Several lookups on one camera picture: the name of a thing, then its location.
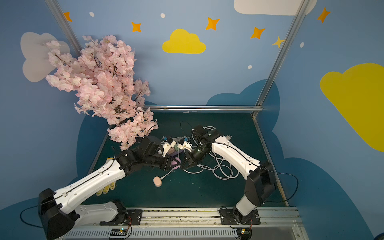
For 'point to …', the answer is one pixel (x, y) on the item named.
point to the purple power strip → (175, 154)
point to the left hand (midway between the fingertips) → (179, 160)
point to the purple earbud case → (174, 162)
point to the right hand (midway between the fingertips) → (184, 166)
